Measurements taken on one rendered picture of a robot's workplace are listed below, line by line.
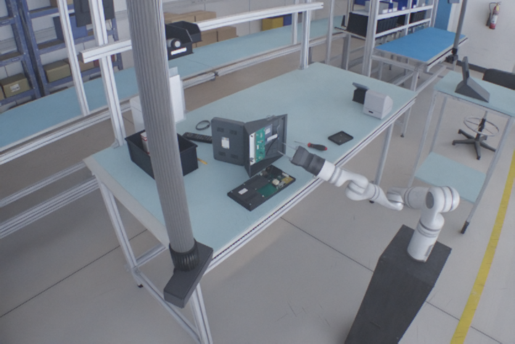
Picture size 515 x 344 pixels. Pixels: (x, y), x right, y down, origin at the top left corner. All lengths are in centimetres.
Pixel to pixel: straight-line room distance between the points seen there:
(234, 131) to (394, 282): 90
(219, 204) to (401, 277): 76
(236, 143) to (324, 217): 145
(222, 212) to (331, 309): 117
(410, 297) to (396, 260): 17
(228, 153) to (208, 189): 20
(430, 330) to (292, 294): 90
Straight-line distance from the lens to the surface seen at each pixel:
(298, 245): 249
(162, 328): 216
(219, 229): 120
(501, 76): 387
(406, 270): 137
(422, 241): 134
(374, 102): 198
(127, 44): 160
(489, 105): 247
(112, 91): 167
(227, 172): 145
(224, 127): 142
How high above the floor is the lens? 186
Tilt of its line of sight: 33 degrees down
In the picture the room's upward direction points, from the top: straight up
